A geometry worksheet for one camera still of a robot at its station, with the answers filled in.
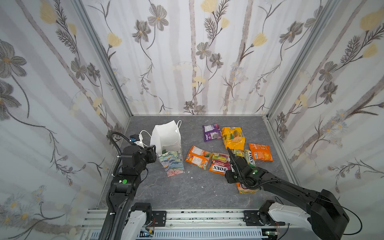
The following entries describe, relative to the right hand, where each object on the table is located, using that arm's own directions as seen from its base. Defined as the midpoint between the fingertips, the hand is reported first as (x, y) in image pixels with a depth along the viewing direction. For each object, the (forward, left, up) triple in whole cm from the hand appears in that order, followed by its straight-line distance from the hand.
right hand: (224, 172), depth 85 cm
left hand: (+6, +41, +18) cm, 45 cm away
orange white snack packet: (+12, +15, -5) cm, 20 cm away
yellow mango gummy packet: (+24, -8, -1) cm, 25 cm away
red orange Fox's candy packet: (+7, +2, -3) cm, 7 cm away
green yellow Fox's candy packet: (+14, -16, -3) cm, 22 cm away
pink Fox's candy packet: (-9, -10, -3) cm, 14 cm away
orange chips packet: (+15, -26, -2) cm, 30 cm away
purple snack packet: (+32, +6, -5) cm, 33 cm away
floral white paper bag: (+18, +37, +1) cm, 41 cm away
